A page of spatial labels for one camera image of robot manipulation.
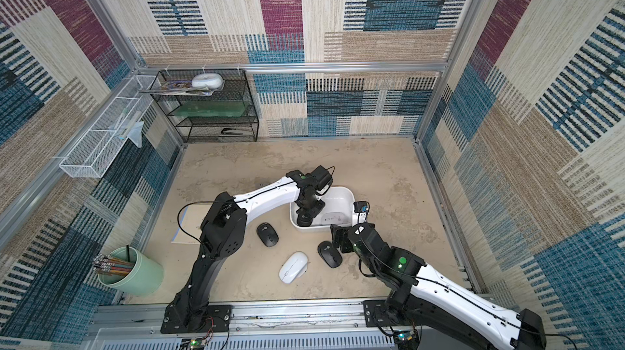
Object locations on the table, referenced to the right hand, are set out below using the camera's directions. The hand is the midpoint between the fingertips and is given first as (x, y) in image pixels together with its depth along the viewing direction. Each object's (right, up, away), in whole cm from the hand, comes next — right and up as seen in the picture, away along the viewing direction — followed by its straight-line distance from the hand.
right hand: (342, 223), depth 77 cm
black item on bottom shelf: (-46, +33, +33) cm, 66 cm away
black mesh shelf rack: (-60, +35, +42) cm, 81 cm away
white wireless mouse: (-15, -15, +4) cm, 22 cm away
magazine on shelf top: (-58, +47, +15) cm, 76 cm away
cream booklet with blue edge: (-56, -4, +17) cm, 58 cm away
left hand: (-9, +2, +18) cm, 20 cm away
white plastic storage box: (+1, 0, +20) cm, 20 cm away
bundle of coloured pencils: (-65, -9, -9) cm, 67 cm away
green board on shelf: (-51, +40, +21) cm, 68 cm away
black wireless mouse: (-26, -7, +12) cm, 29 cm away
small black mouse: (-3, -12, +8) cm, 15 cm away
